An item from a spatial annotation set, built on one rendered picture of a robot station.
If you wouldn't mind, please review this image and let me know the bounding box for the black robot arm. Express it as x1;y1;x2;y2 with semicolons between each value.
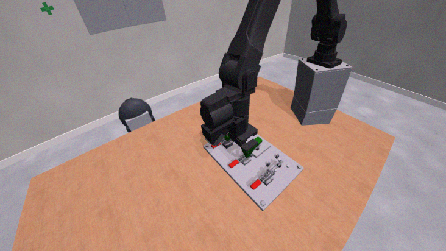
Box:
200;0;347;146

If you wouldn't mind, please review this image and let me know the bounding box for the white fixture plate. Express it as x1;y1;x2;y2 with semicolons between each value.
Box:
203;134;304;211

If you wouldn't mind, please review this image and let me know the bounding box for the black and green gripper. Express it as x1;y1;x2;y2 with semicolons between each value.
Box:
224;114;262;158

